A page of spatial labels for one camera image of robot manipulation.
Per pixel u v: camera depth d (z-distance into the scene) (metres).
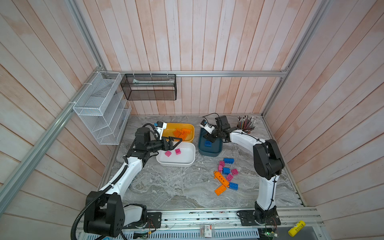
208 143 1.00
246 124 0.98
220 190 0.82
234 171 0.88
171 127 1.09
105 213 0.40
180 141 0.73
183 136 1.06
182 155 0.98
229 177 0.86
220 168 0.90
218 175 0.88
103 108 0.73
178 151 0.98
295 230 0.69
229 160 0.93
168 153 0.96
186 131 1.07
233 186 0.83
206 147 1.01
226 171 0.90
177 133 1.07
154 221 0.73
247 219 0.73
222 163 0.93
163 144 0.70
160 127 0.71
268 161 0.54
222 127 0.78
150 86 1.04
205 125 0.86
